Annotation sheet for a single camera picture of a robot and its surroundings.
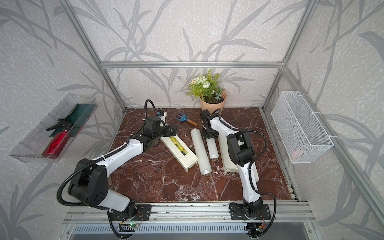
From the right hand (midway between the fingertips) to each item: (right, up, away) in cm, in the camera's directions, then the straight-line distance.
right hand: (208, 135), depth 101 cm
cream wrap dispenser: (-14, -12, -17) cm, 25 cm away
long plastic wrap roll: (-5, -9, -10) cm, 15 cm away
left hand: (-23, +7, -13) cm, 27 cm away
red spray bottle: (-63, +2, -41) cm, 75 cm away
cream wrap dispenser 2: (+11, -15, -13) cm, 23 cm away
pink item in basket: (+41, -6, -29) cm, 51 cm away
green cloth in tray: (-66, +11, -29) cm, 73 cm away
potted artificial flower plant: (+3, +27, +5) cm, 28 cm away
